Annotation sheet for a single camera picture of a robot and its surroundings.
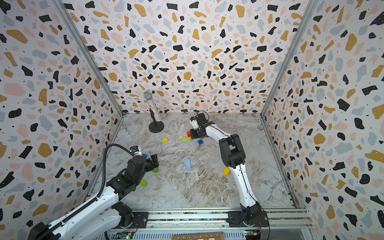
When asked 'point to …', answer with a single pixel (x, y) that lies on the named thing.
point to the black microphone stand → (155, 126)
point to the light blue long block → (188, 163)
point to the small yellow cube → (165, 140)
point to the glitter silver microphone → (148, 95)
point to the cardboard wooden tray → (213, 236)
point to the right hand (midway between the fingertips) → (188, 131)
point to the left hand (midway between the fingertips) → (150, 155)
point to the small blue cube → (200, 142)
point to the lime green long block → (186, 139)
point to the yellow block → (226, 171)
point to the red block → (189, 133)
